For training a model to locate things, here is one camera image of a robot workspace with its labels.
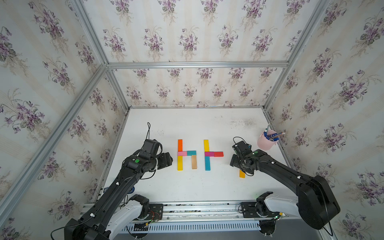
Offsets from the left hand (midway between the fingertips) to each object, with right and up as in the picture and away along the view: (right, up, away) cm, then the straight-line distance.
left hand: (169, 162), depth 77 cm
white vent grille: (+15, -29, -7) cm, 33 cm away
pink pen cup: (+57, +8, +14) cm, 60 cm away
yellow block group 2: (+21, +5, +21) cm, 30 cm away
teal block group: (+12, +2, +16) cm, 20 cm away
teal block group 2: (+21, -5, +11) cm, 25 cm away
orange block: (+4, +6, +20) cm, 22 cm away
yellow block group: (+5, -4, +13) cm, 15 cm away
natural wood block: (+13, -3, +13) cm, 19 cm away
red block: (+29, +1, +15) cm, 33 cm away
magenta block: (+23, +1, +16) cm, 28 cm away
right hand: (+40, -4, +9) cm, 41 cm away
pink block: (+6, +1, +16) cm, 17 cm away
